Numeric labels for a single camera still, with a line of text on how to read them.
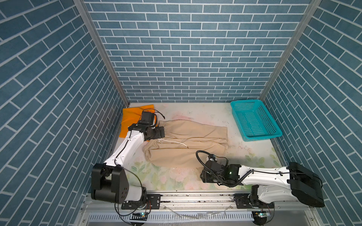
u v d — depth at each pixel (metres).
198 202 0.75
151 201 0.73
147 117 0.66
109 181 0.41
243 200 0.74
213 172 0.61
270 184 0.49
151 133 0.75
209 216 0.71
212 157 0.76
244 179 0.53
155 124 0.74
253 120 1.12
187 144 0.91
